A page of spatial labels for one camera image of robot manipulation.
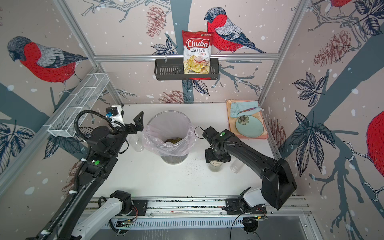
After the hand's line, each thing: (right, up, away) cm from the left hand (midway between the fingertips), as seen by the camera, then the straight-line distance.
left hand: (134, 108), depth 65 cm
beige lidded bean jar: (+38, -30, +11) cm, 49 cm away
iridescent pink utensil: (+68, +1, +52) cm, 86 cm away
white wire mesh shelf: (-36, +7, +17) cm, 41 cm away
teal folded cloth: (+60, +3, +52) cm, 79 cm away
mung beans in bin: (+17, -15, +6) cm, 24 cm away
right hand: (+38, -27, +16) cm, 49 cm away
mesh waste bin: (+18, -29, +20) cm, 40 cm away
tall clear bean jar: (+51, -32, +19) cm, 63 cm away
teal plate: (+67, -11, +41) cm, 80 cm away
